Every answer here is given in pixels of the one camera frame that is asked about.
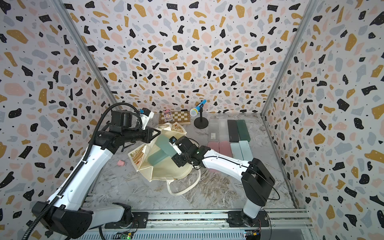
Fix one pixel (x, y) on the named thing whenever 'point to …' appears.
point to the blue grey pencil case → (163, 141)
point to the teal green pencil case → (157, 157)
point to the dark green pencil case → (243, 132)
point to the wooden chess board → (182, 117)
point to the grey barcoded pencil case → (213, 130)
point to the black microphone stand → (201, 122)
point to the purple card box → (168, 115)
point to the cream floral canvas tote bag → (167, 170)
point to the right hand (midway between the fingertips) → (179, 154)
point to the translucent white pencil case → (223, 130)
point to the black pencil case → (233, 131)
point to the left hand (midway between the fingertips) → (160, 131)
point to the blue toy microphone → (194, 111)
